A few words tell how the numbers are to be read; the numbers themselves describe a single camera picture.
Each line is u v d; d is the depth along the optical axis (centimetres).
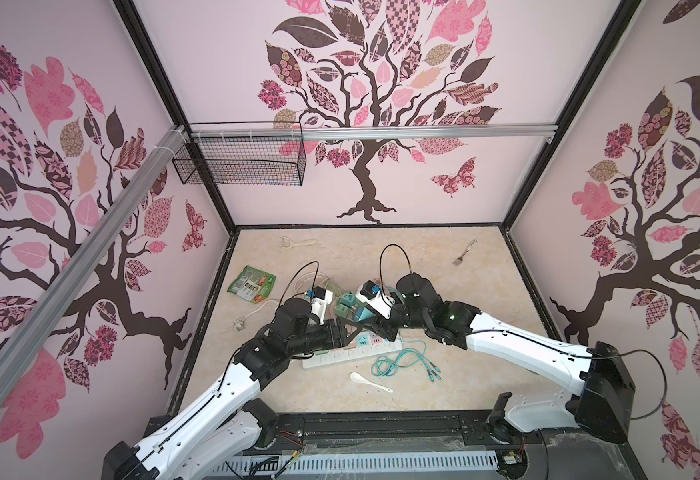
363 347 86
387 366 84
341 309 89
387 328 65
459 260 110
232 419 61
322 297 68
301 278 104
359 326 70
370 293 62
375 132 94
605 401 39
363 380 82
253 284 102
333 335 63
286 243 114
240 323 92
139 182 71
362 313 72
